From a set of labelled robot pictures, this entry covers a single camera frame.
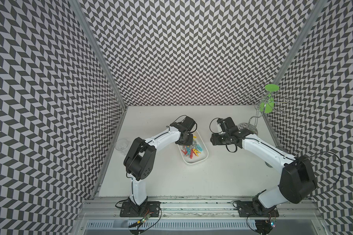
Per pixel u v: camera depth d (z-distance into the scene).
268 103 0.78
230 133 0.65
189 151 0.91
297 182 0.43
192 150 0.93
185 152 0.92
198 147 0.95
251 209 0.72
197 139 0.97
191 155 0.91
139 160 0.49
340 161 0.63
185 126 0.73
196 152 0.92
